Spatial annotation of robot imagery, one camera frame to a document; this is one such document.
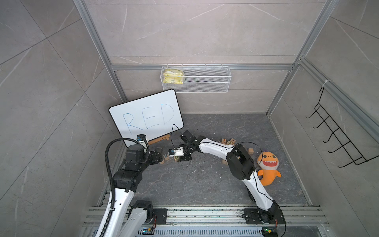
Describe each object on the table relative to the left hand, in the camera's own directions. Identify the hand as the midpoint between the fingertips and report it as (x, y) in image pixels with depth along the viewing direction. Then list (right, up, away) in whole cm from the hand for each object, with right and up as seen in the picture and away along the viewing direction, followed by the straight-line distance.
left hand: (156, 148), depth 73 cm
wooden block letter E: (+2, -9, +19) cm, 21 cm away
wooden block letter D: (+8, -10, +18) cm, 22 cm away
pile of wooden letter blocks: (+45, 0, +27) cm, 52 cm away
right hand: (+9, -7, +22) cm, 25 cm away
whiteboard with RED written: (-6, +18, +20) cm, 27 cm away
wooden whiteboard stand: (+1, +4, +27) cm, 27 cm away
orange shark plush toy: (+63, -10, +11) cm, 65 cm away
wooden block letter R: (-1, -12, +18) cm, 22 cm away
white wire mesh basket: (+25, +44, +27) cm, 57 cm away
